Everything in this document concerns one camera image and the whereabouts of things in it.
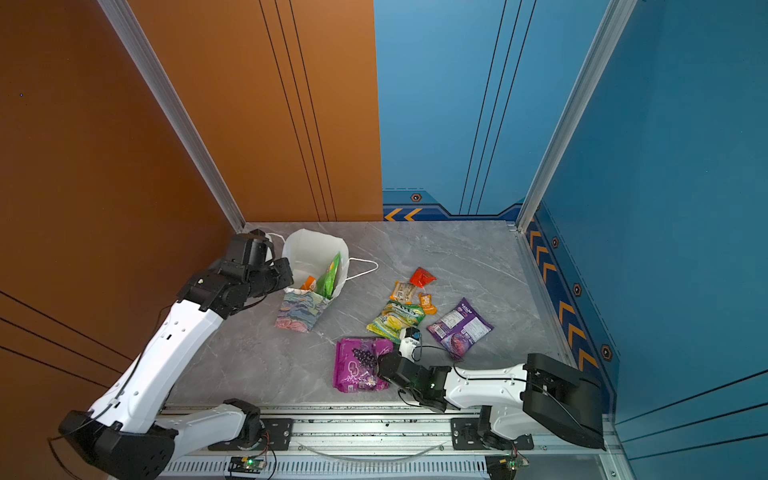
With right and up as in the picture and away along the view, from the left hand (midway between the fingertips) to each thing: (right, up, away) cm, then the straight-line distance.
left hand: (294, 268), depth 75 cm
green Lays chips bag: (+7, -4, +7) cm, 11 cm away
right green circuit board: (+53, -46, -6) cm, 70 cm away
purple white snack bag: (+45, -19, +14) cm, 51 cm away
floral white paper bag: (+1, +4, +11) cm, 12 cm away
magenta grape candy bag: (+15, -25, +2) cm, 30 cm away
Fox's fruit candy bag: (+1, -5, +12) cm, 13 cm away
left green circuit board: (-8, -47, -5) cm, 48 cm away
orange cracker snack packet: (+30, -10, +22) cm, 39 cm away
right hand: (+20, -27, +6) cm, 34 cm away
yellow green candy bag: (+26, -16, +14) cm, 33 cm away
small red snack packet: (+35, -5, +24) cm, 43 cm away
